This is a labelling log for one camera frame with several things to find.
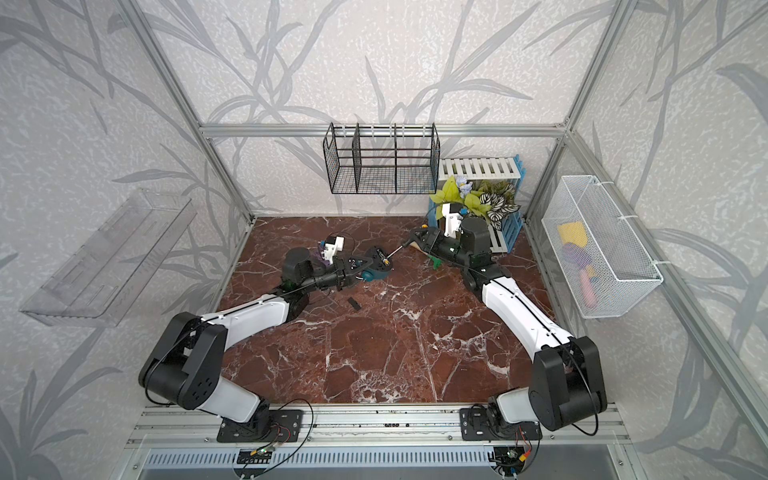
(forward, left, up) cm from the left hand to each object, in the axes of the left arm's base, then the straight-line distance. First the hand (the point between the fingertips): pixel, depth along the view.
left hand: (369, 268), depth 79 cm
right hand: (+7, -12, +7) cm, 15 cm away
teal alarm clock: (-1, -2, 0) cm, 2 cm away
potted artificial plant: (+20, -34, +7) cm, 40 cm away
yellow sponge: (+14, -60, 0) cm, 62 cm away
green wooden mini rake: (+18, -21, -21) cm, 35 cm away
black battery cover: (+1, +7, -22) cm, 23 cm away
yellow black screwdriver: (+3, -4, +1) cm, 5 cm away
